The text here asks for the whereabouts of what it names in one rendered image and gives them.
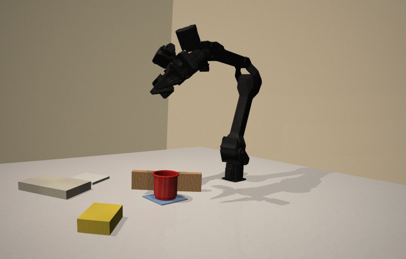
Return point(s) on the dark red cup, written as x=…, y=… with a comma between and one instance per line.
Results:
x=165, y=184

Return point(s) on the brown wooden plank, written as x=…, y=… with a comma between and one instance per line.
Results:
x=187, y=181

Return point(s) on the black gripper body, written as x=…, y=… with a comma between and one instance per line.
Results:
x=186, y=65

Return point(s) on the yellow rectangular block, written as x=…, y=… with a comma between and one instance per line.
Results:
x=100, y=218

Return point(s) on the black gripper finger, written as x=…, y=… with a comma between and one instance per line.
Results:
x=167, y=90
x=172, y=77

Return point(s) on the cream flat slab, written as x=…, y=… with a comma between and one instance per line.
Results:
x=94, y=178

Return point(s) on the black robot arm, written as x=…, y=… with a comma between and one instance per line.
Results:
x=233, y=146

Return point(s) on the beige flat rectangular block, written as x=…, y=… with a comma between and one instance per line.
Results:
x=55, y=186

